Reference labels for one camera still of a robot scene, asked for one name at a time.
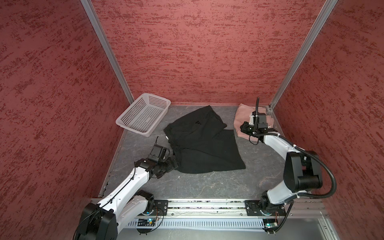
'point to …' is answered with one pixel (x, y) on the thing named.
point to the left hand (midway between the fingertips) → (173, 169)
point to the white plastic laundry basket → (145, 114)
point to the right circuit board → (270, 224)
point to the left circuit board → (149, 222)
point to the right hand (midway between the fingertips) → (239, 129)
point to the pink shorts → (242, 116)
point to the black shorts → (201, 145)
